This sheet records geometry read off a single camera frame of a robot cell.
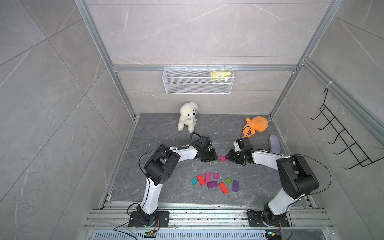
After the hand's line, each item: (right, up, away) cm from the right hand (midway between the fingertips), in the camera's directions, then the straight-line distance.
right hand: (227, 157), depth 96 cm
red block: (-18, -12, -9) cm, 23 cm away
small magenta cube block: (-9, -10, -8) cm, 15 cm away
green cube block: (-7, -2, -2) cm, 7 cm away
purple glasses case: (+33, +8, +5) cm, 34 cm away
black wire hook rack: (+46, +11, -33) cm, 58 cm away
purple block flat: (-12, -14, -11) cm, 21 cm away
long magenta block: (-3, -1, 0) cm, 3 cm away
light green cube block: (-2, -12, -10) cm, 16 cm away
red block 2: (-5, -16, -12) cm, 20 cm away
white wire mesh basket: (-20, +52, +5) cm, 55 cm away
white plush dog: (-26, +27, +2) cm, 38 cm away
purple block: (+2, -15, -11) cm, 19 cm away
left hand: (-6, +1, -2) cm, 6 cm away
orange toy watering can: (+25, +22, +9) cm, 34 cm away
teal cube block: (-22, -12, -10) cm, 27 cm away
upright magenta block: (-14, -11, -7) cm, 19 cm away
